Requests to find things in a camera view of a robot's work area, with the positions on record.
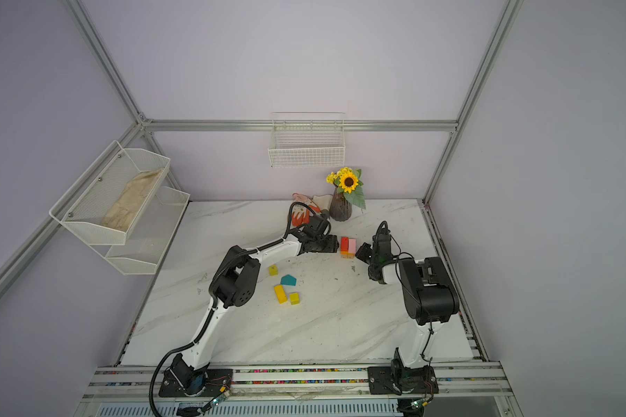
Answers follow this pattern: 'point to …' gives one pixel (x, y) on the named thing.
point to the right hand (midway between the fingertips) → (360, 246)
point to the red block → (344, 243)
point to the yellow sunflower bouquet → (347, 182)
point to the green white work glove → (323, 201)
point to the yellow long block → (281, 294)
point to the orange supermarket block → (346, 254)
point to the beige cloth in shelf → (121, 214)
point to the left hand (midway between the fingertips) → (332, 245)
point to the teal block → (288, 280)
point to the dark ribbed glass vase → (341, 208)
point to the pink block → (352, 246)
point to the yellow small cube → (295, 298)
